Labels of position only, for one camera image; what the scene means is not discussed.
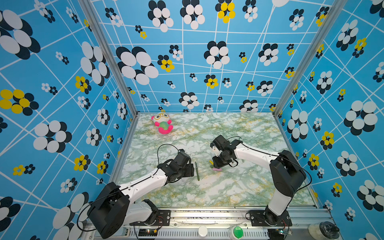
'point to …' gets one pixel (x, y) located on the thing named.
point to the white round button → (202, 231)
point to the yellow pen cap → (212, 163)
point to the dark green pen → (198, 178)
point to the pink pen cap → (217, 169)
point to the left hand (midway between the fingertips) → (191, 169)
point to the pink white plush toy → (162, 120)
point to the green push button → (238, 232)
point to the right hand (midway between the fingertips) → (217, 164)
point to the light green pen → (243, 160)
